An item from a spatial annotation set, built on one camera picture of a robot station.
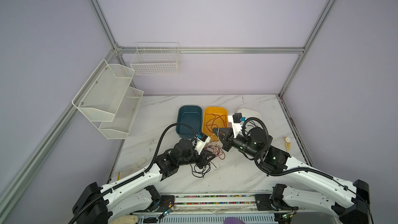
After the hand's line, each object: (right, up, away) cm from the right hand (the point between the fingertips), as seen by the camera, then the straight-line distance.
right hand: (212, 130), depth 63 cm
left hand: (+1, -14, +10) cm, 17 cm away
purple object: (+10, -43, +7) cm, 44 cm away
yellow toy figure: (+48, -12, +30) cm, 58 cm away
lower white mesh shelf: (-55, -2, +30) cm, 63 cm away
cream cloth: (-39, -41, +6) cm, 57 cm away
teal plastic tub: (-12, +4, +42) cm, 44 cm away
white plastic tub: (+26, +6, +42) cm, 50 cm away
